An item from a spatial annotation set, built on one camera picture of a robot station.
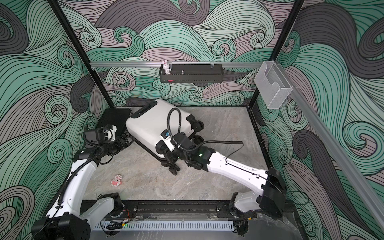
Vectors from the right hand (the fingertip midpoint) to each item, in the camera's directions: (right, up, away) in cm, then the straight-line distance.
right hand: (164, 149), depth 71 cm
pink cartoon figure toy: (-28, -19, +9) cm, 35 cm away
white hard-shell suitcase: (-12, +13, +14) cm, 23 cm away
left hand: (-20, +4, +7) cm, 21 cm away
